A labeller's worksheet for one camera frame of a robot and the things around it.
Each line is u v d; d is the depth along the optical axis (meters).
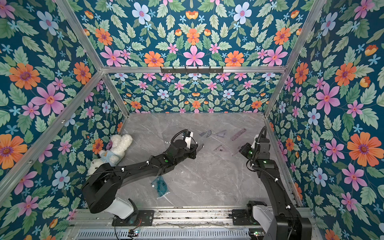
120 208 0.54
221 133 1.08
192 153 0.73
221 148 0.99
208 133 1.08
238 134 1.08
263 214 0.55
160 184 0.85
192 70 0.93
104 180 0.50
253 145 0.73
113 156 0.84
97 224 0.73
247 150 0.73
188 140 0.74
